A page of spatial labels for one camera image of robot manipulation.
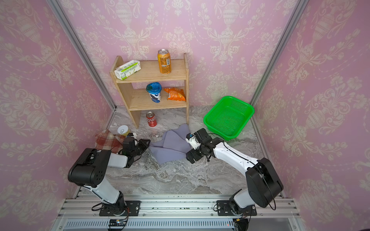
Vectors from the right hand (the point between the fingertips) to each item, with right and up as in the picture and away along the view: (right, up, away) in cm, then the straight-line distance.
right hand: (194, 153), depth 86 cm
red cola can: (-29, +21, +15) cm, 39 cm away
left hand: (-28, +6, +10) cm, 31 cm away
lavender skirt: (-13, +3, +9) cm, 16 cm away
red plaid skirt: (-55, +7, +5) cm, 56 cm away
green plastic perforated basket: (+28, +22, +28) cm, 45 cm away
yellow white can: (-49, +13, +14) cm, 52 cm away
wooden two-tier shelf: (-38, +33, +11) cm, 52 cm away
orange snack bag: (-12, +36, +6) cm, 38 cm away
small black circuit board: (-41, -32, -13) cm, 54 cm away
